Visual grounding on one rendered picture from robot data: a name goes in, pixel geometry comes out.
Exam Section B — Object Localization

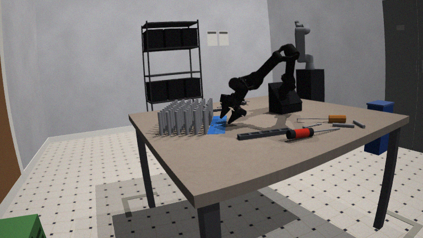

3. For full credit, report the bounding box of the orange-brown tool handle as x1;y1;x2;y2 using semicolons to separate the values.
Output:
297;115;346;123

